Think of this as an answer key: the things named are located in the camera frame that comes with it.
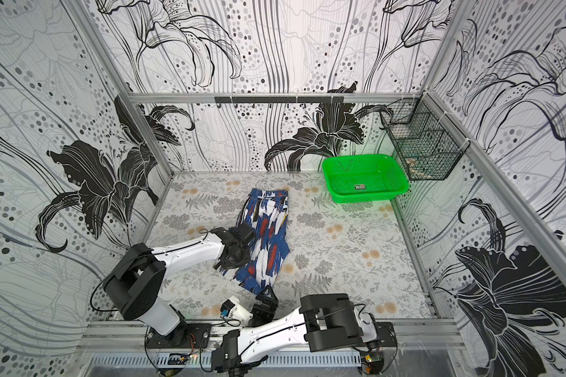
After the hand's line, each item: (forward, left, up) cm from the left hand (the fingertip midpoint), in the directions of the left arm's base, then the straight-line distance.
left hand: (244, 266), depth 88 cm
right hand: (-14, -11, +5) cm, 18 cm away
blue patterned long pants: (+24, -6, +3) cm, 25 cm away
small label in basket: (+41, -51, +1) cm, 65 cm away
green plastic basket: (+46, -52, +3) cm, 70 cm away
